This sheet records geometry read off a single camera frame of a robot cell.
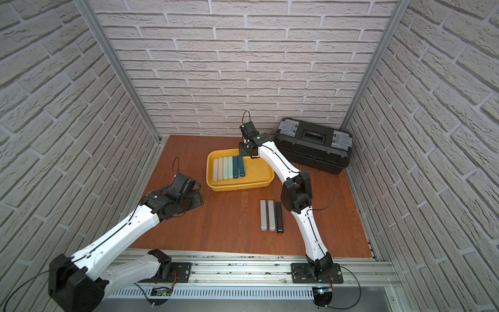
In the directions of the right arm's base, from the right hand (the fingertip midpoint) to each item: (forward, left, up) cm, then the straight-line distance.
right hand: (248, 149), depth 96 cm
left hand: (-25, +21, -1) cm, 32 cm away
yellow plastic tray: (-7, -5, -13) cm, 16 cm away
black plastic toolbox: (-2, -32, +1) cm, 32 cm away
